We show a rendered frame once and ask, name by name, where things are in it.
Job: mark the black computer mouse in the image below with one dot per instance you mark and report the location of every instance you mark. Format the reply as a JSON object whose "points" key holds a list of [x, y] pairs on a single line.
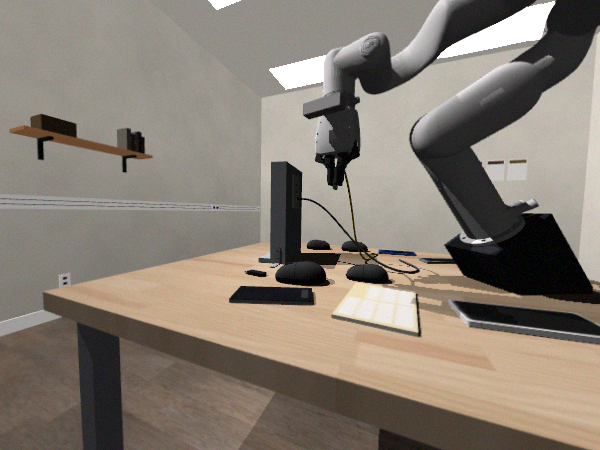
{"points": [[367, 273], [301, 273], [318, 244], [351, 246]]}

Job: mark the dark grey panel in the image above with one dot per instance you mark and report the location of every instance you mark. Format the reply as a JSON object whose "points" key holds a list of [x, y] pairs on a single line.
{"points": [[285, 224]]}

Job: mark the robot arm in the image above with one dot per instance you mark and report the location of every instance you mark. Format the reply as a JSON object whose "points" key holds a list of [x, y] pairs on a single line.
{"points": [[442, 138]]}

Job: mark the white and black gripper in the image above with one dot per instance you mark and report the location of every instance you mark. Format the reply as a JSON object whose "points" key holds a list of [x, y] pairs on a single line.
{"points": [[336, 133]]}

